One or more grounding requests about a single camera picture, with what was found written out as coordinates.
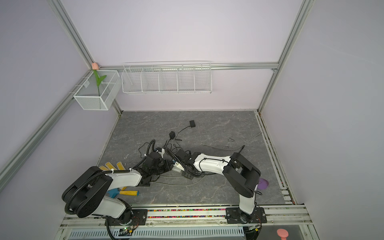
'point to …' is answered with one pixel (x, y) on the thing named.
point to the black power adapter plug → (172, 134)
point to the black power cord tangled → (171, 145)
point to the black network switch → (145, 181)
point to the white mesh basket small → (99, 91)
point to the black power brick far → (192, 123)
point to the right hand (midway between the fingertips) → (189, 170)
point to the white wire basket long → (170, 77)
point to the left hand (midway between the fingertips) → (175, 165)
